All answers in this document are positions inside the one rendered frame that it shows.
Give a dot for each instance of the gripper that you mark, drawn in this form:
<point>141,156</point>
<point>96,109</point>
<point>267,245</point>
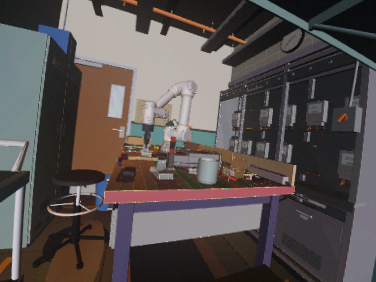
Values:
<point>148,128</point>

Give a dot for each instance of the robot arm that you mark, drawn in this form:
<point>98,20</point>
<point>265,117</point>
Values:
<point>185,110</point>

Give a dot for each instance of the red black screwdriver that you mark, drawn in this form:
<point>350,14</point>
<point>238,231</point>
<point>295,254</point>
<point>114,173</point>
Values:
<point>172,141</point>

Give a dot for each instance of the grey screwdriver holster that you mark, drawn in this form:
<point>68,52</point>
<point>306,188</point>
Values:
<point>170,160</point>

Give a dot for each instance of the grey terminal cover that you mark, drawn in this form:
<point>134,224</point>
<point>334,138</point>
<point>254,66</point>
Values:
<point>163,175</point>

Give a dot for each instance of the grey meter body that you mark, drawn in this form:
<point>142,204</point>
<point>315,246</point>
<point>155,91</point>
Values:
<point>190,160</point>

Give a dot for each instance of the dark meter rack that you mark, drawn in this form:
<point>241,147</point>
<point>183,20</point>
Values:
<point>320,200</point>

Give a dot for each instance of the tan cardboard box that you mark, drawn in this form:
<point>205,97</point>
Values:
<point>135,141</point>

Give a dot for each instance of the tan notice board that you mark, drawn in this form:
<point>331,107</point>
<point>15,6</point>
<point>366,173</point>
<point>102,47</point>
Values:
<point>141,106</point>

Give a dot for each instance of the white flat pad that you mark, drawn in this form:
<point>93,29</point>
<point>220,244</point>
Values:
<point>146,152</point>

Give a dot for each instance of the small grey block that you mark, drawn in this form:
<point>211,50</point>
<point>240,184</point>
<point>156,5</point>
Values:
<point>161,164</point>

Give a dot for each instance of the black flat tray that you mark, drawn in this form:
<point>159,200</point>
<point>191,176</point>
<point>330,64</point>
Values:
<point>126,174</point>

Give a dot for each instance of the brown door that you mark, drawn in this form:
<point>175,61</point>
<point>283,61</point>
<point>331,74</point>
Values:
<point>96,133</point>

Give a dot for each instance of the pale green cylinder tin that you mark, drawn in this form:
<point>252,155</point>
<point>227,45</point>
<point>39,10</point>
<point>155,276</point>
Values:
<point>207,171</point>

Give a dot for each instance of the pink edged purple workbench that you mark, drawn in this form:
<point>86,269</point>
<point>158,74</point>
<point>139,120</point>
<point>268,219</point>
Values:
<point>196,195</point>

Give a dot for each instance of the blue bin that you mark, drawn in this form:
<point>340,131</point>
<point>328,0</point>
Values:
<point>100,200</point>

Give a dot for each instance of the black round stool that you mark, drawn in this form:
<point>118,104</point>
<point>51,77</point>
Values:
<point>77,178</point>

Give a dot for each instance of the white low panel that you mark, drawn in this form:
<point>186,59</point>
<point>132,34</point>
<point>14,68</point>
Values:
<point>196,226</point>

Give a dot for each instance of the orange pipe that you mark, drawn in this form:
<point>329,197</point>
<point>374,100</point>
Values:
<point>186,20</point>

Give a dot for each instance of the pale green tall cabinet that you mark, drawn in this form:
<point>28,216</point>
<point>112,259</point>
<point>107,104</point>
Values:
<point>23,133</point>

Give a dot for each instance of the long grey bar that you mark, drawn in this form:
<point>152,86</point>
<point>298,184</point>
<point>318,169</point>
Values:
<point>268,174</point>

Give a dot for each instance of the blue box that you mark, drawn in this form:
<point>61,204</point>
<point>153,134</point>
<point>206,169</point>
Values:
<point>55,36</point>

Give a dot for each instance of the black top white table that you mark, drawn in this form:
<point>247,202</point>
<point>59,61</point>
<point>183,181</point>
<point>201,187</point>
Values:
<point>16,216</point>

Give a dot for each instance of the grey wall meter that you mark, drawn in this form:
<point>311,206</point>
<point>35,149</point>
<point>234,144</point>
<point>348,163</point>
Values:
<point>287,152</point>
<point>346,164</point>
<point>266,117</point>
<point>235,119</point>
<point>316,113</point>
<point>262,149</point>
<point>246,147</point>
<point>291,115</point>

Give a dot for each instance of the round dark wall clock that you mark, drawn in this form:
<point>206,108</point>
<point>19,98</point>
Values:
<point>291,40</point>

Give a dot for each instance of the orange switch lever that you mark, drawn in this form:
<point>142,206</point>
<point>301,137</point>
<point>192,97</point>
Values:
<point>342,117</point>

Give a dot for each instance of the grey switch box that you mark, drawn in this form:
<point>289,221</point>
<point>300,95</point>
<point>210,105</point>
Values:
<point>353,125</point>

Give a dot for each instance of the teal steel frame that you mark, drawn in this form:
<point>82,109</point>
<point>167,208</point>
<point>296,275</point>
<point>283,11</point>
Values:
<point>333,36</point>

